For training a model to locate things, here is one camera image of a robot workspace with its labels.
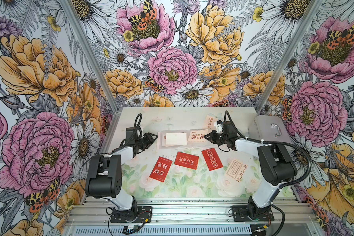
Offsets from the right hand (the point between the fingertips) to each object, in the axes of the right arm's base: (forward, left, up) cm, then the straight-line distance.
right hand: (204, 139), depth 95 cm
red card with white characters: (-16, +27, -7) cm, 33 cm away
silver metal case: (+2, -39, +6) cm, 40 cm away
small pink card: (+19, -7, -7) cm, 21 cm away
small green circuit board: (-45, +40, -7) cm, 60 cm away
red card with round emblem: (-10, -4, -8) cm, 13 cm away
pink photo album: (+4, +17, -6) cm, 19 cm away
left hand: (-1, +30, +1) cm, 30 cm away
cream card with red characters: (+5, +4, -3) cm, 7 cm away
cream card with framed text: (-18, -18, -8) cm, 26 cm away
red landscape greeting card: (-10, +12, -8) cm, 17 cm away
